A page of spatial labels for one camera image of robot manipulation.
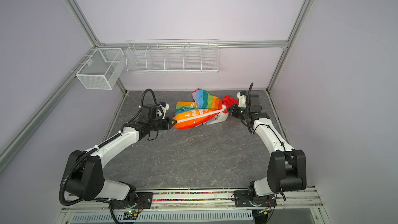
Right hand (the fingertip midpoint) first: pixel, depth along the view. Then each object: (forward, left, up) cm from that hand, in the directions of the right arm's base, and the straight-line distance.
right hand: (228, 109), depth 86 cm
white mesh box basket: (+27, +79, +9) cm, 84 cm away
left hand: (-7, +29, -3) cm, 30 cm away
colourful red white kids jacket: (+2, +12, -2) cm, 13 cm away
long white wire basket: (+34, +32, +13) cm, 48 cm away
